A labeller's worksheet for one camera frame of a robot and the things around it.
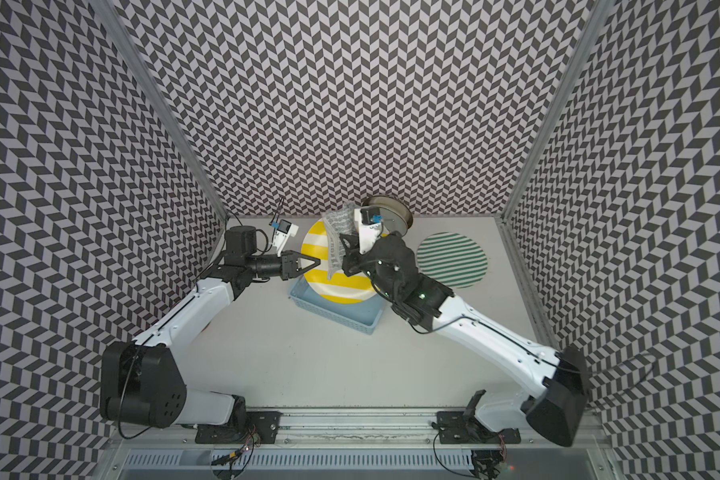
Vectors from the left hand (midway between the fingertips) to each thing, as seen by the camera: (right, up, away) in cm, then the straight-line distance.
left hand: (317, 264), depth 77 cm
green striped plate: (+40, 0, +19) cm, 45 cm away
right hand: (+8, +6, -10) cm, 14 cm away
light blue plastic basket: (+12, -16, +12) cm, 23 cm away
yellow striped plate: (+6, -7, +5) cm, 10 cm away
